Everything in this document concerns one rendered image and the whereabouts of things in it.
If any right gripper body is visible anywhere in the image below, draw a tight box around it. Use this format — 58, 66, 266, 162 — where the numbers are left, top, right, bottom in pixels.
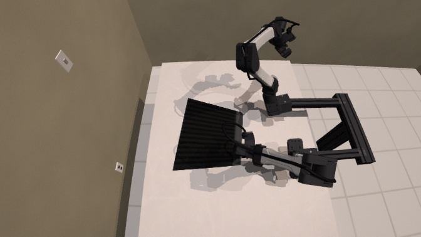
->
269, 39, 292, 58

